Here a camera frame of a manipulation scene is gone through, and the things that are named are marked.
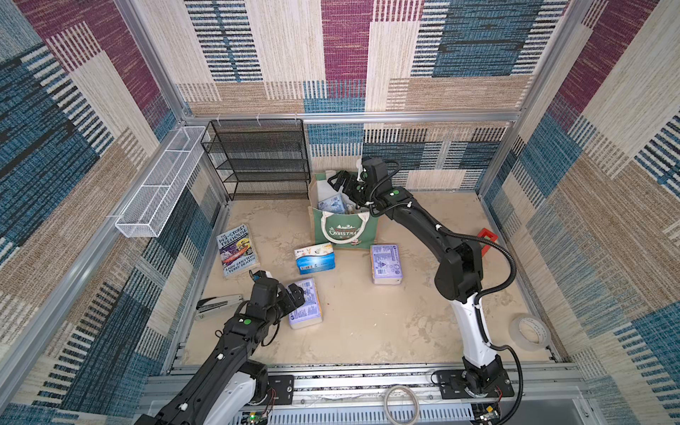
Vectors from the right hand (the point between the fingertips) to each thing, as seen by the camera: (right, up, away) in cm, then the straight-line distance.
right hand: (340, 188), depth 90 cm
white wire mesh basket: (-51, -6, -17) cm, 54 cm away
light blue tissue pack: (-2, -5, +11) cm, 12 cm away
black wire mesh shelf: (-32, +14, +18) cm, 40 cm away
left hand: (-14, -35, -6) cm, 38 cm away
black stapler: (-40, -38, -5) cm, 55 cm away
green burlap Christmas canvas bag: (+5, -14, +2) cm, 15 cm away
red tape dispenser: (+55, -17, +7) cm, 58 cm away
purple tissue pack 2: (+16, -27, +1) cm, 31 cm away
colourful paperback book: (-39, -23, +10) cm, 46 cm away
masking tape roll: (+59, -46, -7) cm, 75 cm away
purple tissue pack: (-9, -39, -9) cm, 41 cm away
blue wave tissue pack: (-8, -24, +1) cm, 25 cm away
